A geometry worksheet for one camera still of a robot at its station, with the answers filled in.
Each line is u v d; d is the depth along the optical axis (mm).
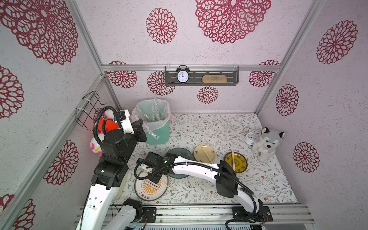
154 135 649
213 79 900
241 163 925
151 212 747
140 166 697
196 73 953
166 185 811
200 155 952
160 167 584
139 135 537
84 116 771
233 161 920
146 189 816
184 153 949
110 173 418
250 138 1008
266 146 837
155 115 916
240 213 723
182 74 895
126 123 509
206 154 947
